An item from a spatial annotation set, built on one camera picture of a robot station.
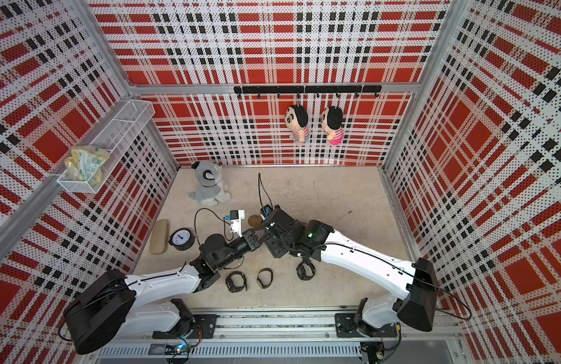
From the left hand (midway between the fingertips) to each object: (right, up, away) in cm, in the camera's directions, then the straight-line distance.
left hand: (276, 228), depth 76 cm
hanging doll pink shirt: (+22, +42, +18) cm, 51 cm away
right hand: (+2, -2, -3) cm, 4 cm away
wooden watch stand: (-10, 0, +15) cm, 18 cm away
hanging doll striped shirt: (+7, +42, +15) cm, 45 cm away
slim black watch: (-6, -20, +4) cm, 22 cm away
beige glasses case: (-50, -7, +17) cm, 53 cm away
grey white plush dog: (-31, +13, +23) cm, 40 cm away
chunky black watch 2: (+9, -17, +7) cm, 20 cm away
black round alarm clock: (-40, -7, +17) cm, 44 cm away
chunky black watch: (-16, -20, +3) cm, 26 cm away
